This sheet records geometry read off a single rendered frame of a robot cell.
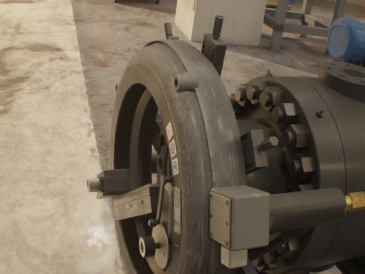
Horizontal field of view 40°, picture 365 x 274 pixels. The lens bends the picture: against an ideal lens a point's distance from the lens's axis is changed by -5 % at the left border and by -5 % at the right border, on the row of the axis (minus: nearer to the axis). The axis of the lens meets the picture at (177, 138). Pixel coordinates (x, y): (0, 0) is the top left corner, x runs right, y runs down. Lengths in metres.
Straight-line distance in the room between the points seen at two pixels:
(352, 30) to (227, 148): 0.81
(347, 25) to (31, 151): 1.77
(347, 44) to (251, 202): 0.89
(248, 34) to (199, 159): 4.31
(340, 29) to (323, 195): 0.81
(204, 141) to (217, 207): 0.15
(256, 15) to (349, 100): 3.90
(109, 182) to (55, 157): 1.28
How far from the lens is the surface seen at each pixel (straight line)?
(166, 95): 1.14
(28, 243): 2.13
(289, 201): 1.04
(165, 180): 1.14
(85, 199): 2.40
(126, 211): 1.45
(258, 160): 1.05
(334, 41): 1.79
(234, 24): 5.24
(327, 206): 1.08
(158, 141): 1.58
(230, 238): 0.97
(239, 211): 0.96
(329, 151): 1.31
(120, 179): 1.49
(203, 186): 1.05
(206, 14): 5.12
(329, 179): 1.30
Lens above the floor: 1.32
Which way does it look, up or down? 26 degrees down
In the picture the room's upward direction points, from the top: 8 degrees clockwise
